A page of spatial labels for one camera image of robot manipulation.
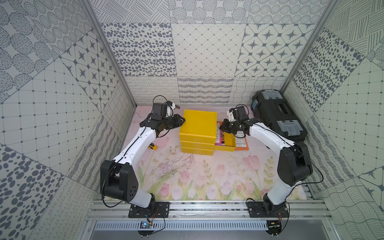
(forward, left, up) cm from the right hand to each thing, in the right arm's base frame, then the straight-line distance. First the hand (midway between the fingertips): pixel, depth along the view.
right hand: (220, 129), depth 90 cm
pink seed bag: (-7, +1, -1) cm, 8 cm away
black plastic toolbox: (+14, -35, +3) cm, 38 cm away
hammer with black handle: (+31, +32, -10) cm, 46 cm away
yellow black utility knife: (-6, +44, -11) cm, 45 cm away
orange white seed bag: (-3, -15, -14) cm, 20 cm away
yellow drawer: (-6, -6, -5) cm, 9 cm away
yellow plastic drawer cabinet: (-10, +14, +11) cm, 20 cm away
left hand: (0, +22, +10) cm, 24 cm away
